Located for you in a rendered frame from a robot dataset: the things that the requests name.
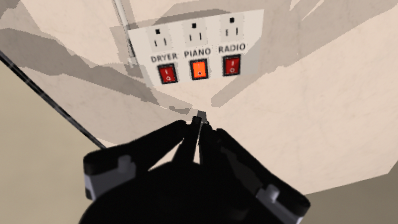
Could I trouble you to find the white power strip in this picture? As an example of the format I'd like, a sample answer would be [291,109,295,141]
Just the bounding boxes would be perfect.
[114,0,264,87]

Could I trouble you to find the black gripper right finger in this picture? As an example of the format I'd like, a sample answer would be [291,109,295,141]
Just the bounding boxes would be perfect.
[197,111,311,224]

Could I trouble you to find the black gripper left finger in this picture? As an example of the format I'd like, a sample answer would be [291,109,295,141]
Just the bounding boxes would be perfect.
[83,110,202,213]

